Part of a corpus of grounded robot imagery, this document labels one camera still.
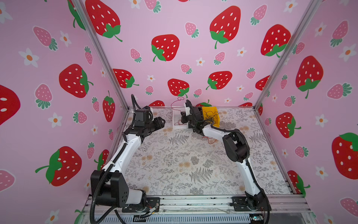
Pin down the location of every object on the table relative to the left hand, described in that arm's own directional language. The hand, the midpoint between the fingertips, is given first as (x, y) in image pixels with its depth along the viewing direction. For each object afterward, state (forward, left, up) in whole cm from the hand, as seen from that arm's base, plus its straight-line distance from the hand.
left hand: (162, 121), depth 83 cm
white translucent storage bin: (+21, -7, -17) cm, 28 cm away
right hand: (+16, -11, -8) cm, 21 cm away
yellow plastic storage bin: (+27, -38, -17) cm, 50 cm away
